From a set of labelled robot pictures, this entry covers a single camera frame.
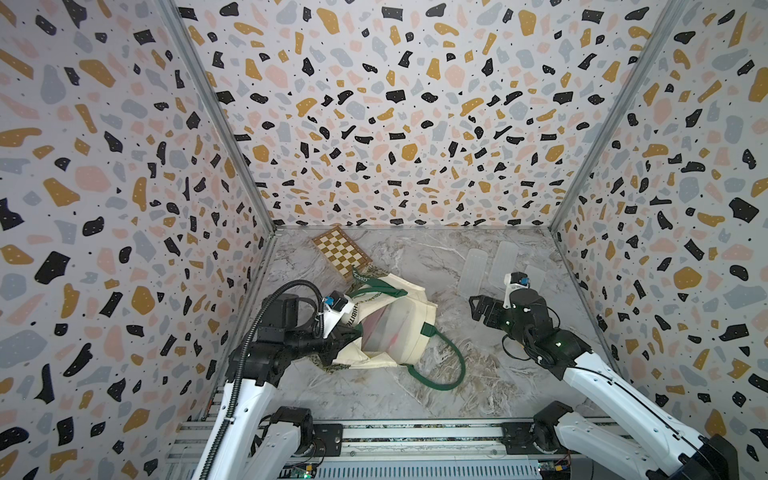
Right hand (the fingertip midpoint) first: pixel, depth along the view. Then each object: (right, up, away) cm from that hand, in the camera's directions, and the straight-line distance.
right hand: (484, 302), depth 80 cm
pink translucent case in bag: (-25, -9, +9) cm, 28 cm away
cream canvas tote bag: (-12, -19, +8) cm, 24 cm away
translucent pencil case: (+16, +10, +31) cm, 36 cm away
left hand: (-32, -5, -11) cm, 34 cm away
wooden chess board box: (-44, +14, +30) cm, 55 cm away
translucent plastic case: (+28, +5, +31) cm, 41 cm away
